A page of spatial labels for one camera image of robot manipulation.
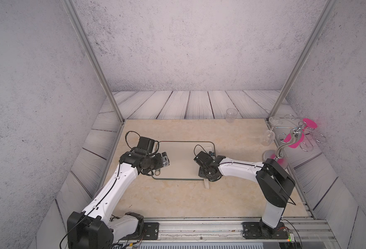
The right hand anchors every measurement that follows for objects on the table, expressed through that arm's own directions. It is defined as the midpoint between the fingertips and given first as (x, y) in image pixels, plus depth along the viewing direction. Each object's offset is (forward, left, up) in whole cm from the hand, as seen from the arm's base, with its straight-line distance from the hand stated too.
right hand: (203, 174), depth 90 cm
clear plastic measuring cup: (+48, -24, +1) cm, 54 cm away
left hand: (-1, +20, +14) cm, 25 cm away
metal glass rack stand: (+15, -58, +16) cm, 62 cm away
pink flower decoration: (+19, -56, +22) cm, 63 cm away
